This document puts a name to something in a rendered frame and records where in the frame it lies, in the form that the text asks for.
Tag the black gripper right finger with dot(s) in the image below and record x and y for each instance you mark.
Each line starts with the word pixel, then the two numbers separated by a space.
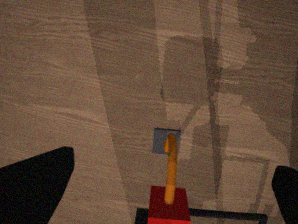
pixel 285 188

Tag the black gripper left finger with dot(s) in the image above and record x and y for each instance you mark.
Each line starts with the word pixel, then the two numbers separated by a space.
pixel 31 189

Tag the black power strip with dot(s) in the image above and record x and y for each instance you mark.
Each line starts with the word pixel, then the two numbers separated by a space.
pixel 141 216

